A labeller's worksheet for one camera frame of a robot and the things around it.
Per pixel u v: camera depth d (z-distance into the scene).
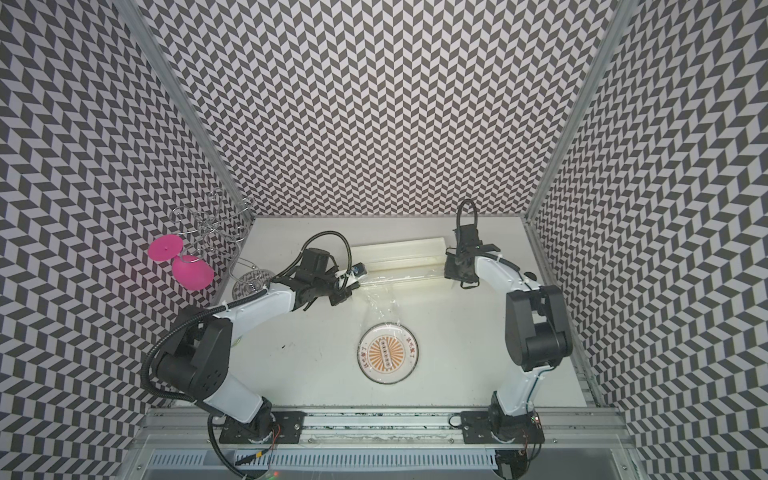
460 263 0.69
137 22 0.72
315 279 0.72
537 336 0.48
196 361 0.44
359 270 0.77
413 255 0.94
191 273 0.78
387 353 0.85
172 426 0.74
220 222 1.11
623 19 0.67
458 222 0.77
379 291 0.89
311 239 0.72
